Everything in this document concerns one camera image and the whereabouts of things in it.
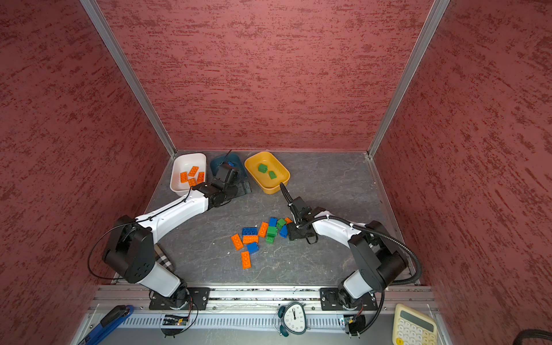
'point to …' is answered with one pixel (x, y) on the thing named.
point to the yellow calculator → (412, 327)
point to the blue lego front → (252, 247)
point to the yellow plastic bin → (267, 171)
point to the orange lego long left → (237, 241)
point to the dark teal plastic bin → (231, 159)
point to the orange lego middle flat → (248, 239)
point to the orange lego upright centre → (192, 172)
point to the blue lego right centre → (284, 231)
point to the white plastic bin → (184, 162)
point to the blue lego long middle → (250, 231)
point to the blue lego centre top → (272, 222)
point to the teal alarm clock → (292, 318)
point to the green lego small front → (269, 240)
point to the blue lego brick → (231, 164)
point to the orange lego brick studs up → (192, 182)
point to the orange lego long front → (246, 259)
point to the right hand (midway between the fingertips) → (295, 237)
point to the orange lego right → (288, 221)
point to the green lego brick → (263, 168)
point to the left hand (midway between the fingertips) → (241, 190)
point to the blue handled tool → (116, 316)
